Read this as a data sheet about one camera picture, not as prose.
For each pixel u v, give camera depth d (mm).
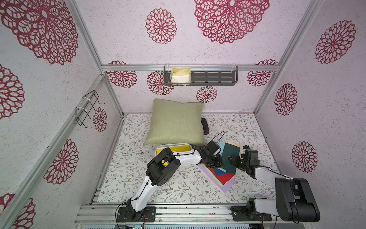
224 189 826
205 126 1091
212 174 870
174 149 909
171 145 963
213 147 742
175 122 973
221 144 1008
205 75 931
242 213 733
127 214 641
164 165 567
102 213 759
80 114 725
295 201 423
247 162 721
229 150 986
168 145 957
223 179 860
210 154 749
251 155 719
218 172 895
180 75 898
